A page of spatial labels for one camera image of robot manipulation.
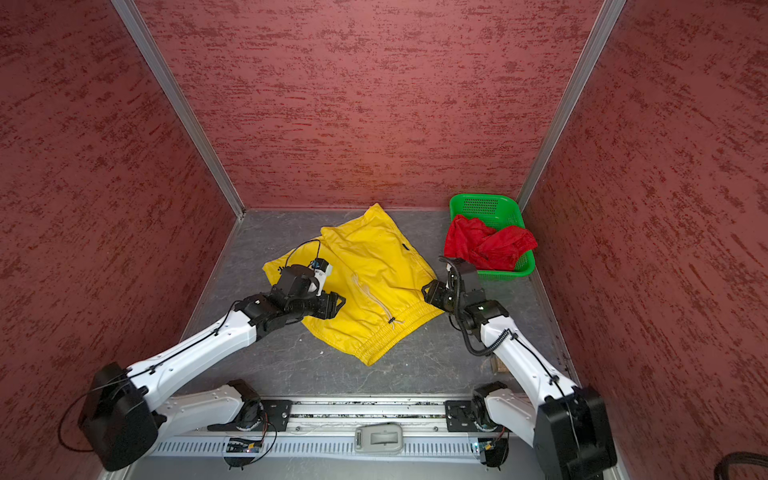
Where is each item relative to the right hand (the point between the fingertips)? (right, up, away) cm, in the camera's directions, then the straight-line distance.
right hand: (424, 297), depth 84 cm
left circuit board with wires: (-47, -35, -12) cm, 59 cm away
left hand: (-25, -2, -2) cm, 25 cm away
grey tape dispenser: (-12, -31, -14) cm, 36 cm away
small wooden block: (+19, -17, -5) cm, 27 cm away
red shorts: (+24, +13, +16) cm, 32 cm away
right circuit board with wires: (+16, -35, -13) cm, 40 cm away
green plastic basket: (+33, +28, +33) cm, 54 cm away
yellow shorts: (-13, +5, +16) cm, 21 cm away
